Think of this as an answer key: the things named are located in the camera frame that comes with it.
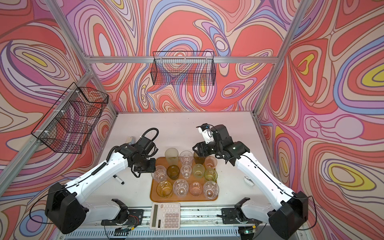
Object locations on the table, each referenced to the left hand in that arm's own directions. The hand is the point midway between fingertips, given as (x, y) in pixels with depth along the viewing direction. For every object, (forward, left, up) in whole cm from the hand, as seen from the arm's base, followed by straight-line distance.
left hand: (155, 168), depth 79 cm
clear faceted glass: (-8, -30, -10) cm, 33 cm away
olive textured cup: (+1, -9, -8) cm, 12 cm away
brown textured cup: (+9, -24, -8) cm, 26 cm away
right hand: (+5, -24, +10) cm, 26 cm away
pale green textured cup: (+2, -24, -8) cm, 25 cm away
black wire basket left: (+12, +43, +20) cm, 49 cm away
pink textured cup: (+7, -31, -6) cm, 32 cm away
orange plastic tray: (-3, -15, -8) cm, 18 cm away
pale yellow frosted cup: (+9, -8, -4) cm, 13 cm away
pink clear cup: (-8, -22, -9) cm, 25 cm away
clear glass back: (0, -1, -9) cm, 9 cm away
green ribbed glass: (0, -31, -9) cm, 32 cm away
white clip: (-4, -52, -9) cm, 53 cm away
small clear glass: (+2, -16, -9) cm, 19 cm away
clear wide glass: (-7, -13, -9) cm, 18 cm away
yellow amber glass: (-8, -4, -9) cm, 12 cm away
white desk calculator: (-21, -6, -8) cm, 24 cm away
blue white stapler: (+23, +23, -6) cm, 33 cm away
